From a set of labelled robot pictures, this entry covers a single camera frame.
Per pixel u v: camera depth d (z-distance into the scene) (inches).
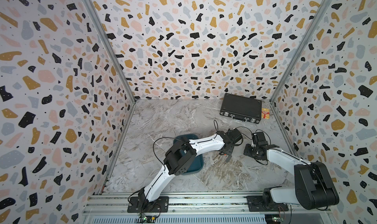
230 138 28.1
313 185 17.1
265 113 44.4
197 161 34.5
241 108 44.6
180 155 22.0
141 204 25.0
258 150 26.8
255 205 28.8
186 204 29.5
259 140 28.8
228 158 35.4
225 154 34.3
